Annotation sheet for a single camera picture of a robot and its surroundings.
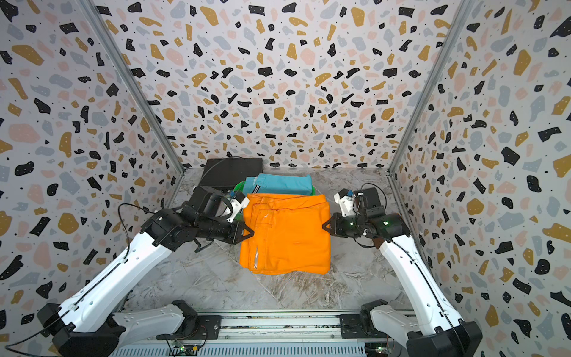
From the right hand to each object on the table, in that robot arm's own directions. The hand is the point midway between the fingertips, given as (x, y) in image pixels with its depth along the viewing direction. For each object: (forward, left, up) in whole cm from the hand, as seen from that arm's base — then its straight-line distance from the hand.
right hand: (324, 225), depth 72 cm
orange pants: (-4, +11, -1) cm, 12 cm away
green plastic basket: (+27, +36, -13) cm, 47 cm away
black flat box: (+46, +51, -23) cm, 73 cm away
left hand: (-5, +22, +3) cm, 22 cm away
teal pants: (+28, +18, -11) cm, 35 cm away
